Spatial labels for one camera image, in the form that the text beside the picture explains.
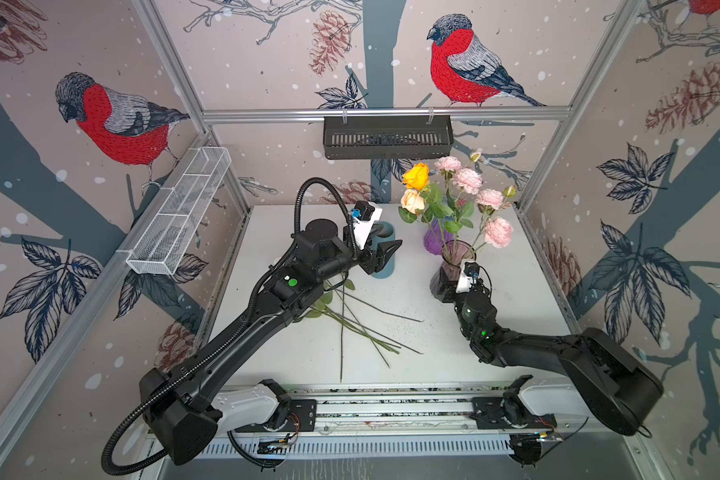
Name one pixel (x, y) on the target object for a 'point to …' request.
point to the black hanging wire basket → (388, 139)
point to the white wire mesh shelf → (162, 244)
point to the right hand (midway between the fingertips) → (452, 271)
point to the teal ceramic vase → (387, 234)
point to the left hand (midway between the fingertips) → (391, 234)
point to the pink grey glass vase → (445, 282)
